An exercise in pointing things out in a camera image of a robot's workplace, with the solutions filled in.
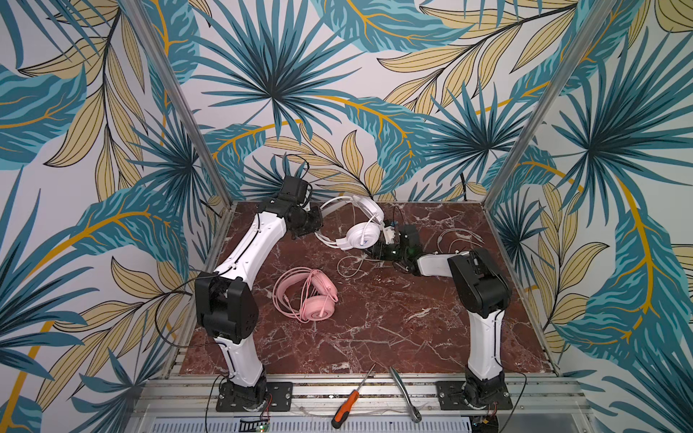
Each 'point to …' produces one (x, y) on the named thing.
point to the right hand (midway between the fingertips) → (362, 248)
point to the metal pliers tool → (415, 412)
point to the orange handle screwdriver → (343, 412)
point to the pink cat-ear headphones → (305, 293)
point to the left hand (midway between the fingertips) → (322, 224)
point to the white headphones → (361, 235)
